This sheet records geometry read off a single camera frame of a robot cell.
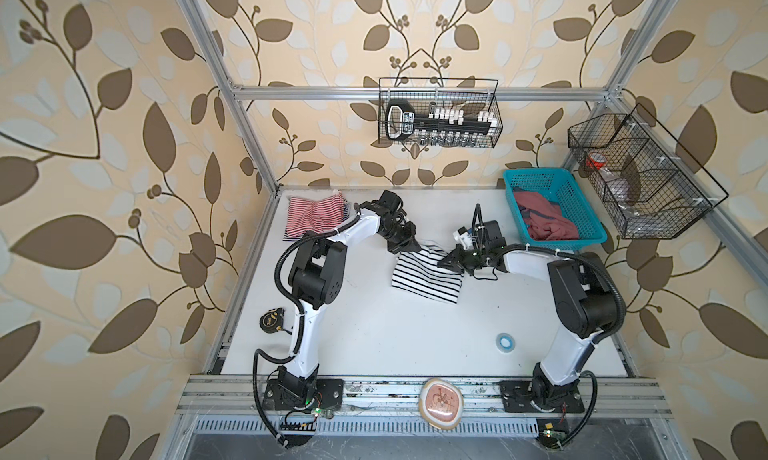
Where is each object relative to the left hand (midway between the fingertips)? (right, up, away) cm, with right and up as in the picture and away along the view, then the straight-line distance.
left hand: (425, 244), depth 92 cm
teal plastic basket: (+54, +21, +22) cm, 62 cm away
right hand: (+5, -7, 0) cm, 8 cm away
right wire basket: (+54, +14, -17) cm, 59 cm away
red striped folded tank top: (-37, +9, +16) cm, 41 cm away
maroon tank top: (+45, +8, +15) cm, 48 cm away
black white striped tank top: (-2, -9, 0) cm, 9 cm away
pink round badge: (+2, -37, -21) cm, 42 cm away
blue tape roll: (+22, -27, -9) cm, 36 cm away
